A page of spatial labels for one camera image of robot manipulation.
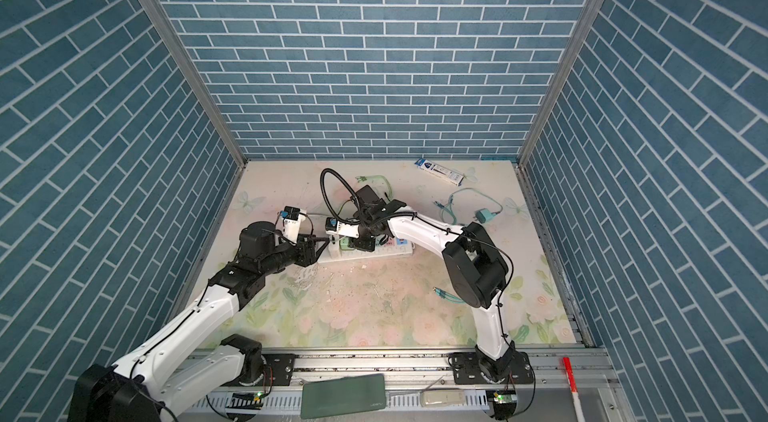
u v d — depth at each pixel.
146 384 0.40
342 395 0.69
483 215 1.02
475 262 0.52
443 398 0.67
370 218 0.70
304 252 0.71
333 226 0.77
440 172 1.16
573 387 0.71
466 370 0.74
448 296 0.86
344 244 0.87
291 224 0.72
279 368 0.75
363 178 1.16
